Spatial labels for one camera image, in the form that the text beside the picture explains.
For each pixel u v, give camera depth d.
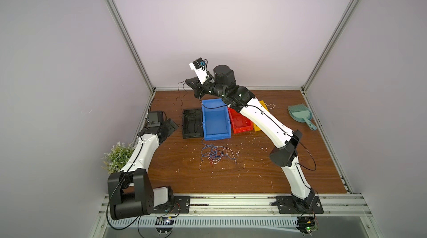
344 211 0.73
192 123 1.02
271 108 0.98
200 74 0.60
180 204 0.73
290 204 0.73
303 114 1.05
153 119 0.67
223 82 0.53
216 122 1.07
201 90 0.62
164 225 0.72
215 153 0.88
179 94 0.75
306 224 0.68
